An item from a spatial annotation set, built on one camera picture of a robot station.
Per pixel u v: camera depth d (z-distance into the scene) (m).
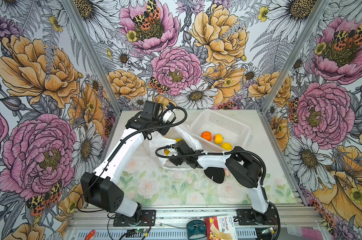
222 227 0.69
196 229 0.65
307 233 0.69
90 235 0.70
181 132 0.78
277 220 0.71
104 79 1.01
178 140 0.81
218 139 0.99
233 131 1.06
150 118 0.59
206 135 0.99
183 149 0.75
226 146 0.97
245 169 0.52
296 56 0.89
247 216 0.74
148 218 0.74
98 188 0.40
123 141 0.48
